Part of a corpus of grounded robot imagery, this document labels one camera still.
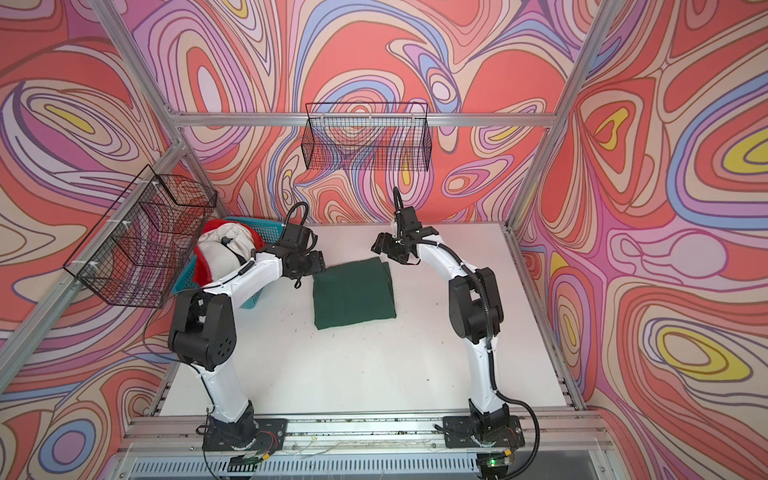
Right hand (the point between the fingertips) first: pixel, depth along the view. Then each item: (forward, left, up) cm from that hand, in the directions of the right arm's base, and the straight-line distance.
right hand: (382, 255), depth 97 cm
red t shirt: (-6, +58, 0) cm, 59 cm away
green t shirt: (-9, +10, -8) cm, 16 cm away
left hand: (-2, +20, 0) cm, 21 cm away
